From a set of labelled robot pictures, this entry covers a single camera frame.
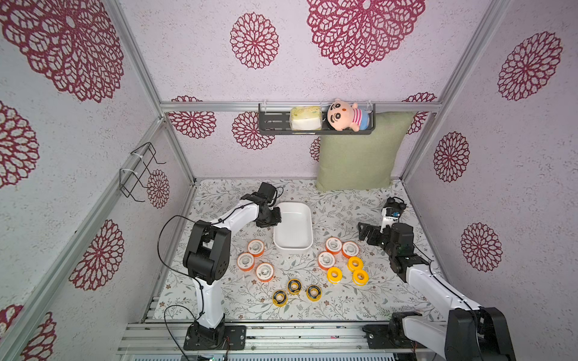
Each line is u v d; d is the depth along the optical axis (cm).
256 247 94
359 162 101
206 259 51
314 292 83
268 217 83
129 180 73
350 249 94
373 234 76
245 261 90
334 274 87
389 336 73
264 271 88
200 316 60
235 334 74
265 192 78
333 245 95
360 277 86
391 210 75
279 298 82
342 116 85
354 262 90
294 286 85
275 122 100
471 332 41
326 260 91
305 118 90
